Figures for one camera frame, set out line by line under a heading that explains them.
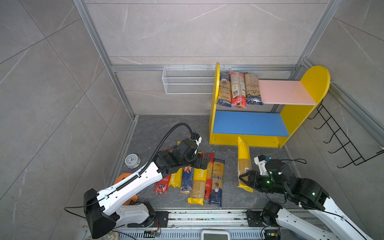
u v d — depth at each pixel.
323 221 0.44
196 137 0.62
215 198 0.78
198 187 0.78
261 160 0.61
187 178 0.80
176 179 0.85
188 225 0.73
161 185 0.82
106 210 0.38
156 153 0.48
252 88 0.73
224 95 0.70
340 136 0.68
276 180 0.51
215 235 0.66
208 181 0.83
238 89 0.71
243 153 0.72
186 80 1.01
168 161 0.49
